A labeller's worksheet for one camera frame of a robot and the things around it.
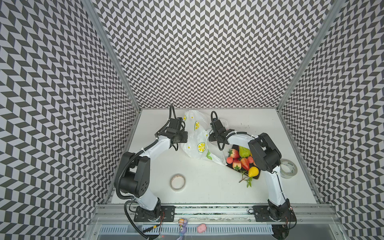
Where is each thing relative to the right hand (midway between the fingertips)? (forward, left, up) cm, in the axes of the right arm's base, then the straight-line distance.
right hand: (212, 137), depth 103 cm
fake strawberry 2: (-16, -12, +5) cm, 21 cm away
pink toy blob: (-52, +9, +4) cm, 53 cm away
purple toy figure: (-50, +17, +5) cm, 54 cm away
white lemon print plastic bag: (-12, +9, +10) cm, 18 cm away
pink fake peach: (-20, -9, +5) cm, 22 cm away
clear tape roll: (-24, -43, 0) cm, 49 cm away
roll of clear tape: (-31, +22, +2) cm, 38 cm away
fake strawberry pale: (-23, -12, +6) cm, 27 cm away
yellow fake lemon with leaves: (-28, -20, +7) cm, 35 cm away
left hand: (-5, +18, +10) cm, 22 cm away
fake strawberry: (-23, -17, +5) cm, 29 cm away
